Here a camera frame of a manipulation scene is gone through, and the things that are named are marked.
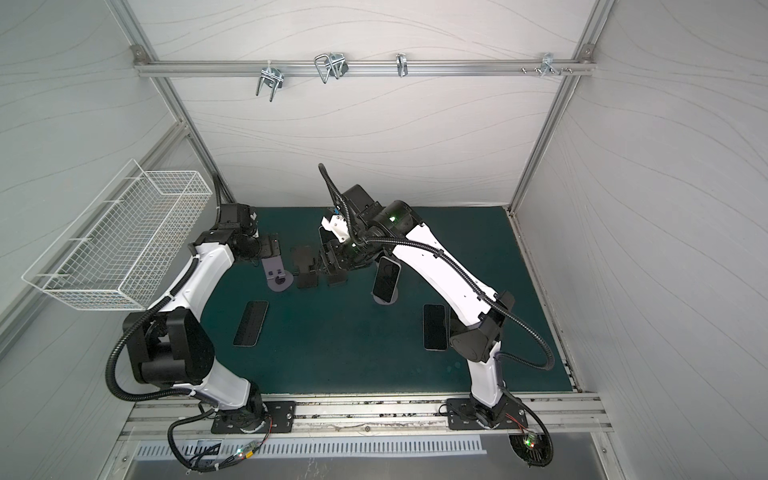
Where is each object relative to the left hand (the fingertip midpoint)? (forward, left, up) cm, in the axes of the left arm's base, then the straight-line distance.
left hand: (267, 242), depth 89 cm
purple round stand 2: (-12, -35, -14) cm, 40 cm away
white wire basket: (-16, +26, +15) cm, 34 cm away
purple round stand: (-5, -1, -13) cm, 14 cm away
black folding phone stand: (-1, -9, -17) cm, 19 cm away
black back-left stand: (0, -20, -18) cm, 27 cm away
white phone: (0, -36, -20) cm, 41 cm away
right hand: (-15, -24, +13) cm, 32 cm away
